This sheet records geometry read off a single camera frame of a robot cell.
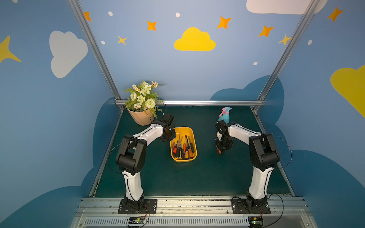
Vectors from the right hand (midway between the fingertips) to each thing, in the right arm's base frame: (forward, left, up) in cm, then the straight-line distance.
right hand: (224, 148), depth 97 cm
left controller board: (-45, +50, -1) cm, 67 cm away
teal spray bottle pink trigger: (+19, 0, +13) cm, 23 cm away
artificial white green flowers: (+16, +54, +30) cm, 64 cm away
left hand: (+4, +36, +6) cm, 37 cm away
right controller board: (-41, -12, -3) cm, 43 cm away
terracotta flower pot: (+13, +59, +13) cm, 61 cm away
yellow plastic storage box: (-3, +28, +2) cm, 28 cm away
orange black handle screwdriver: (-4, +4, +2) cm, 6 cm away
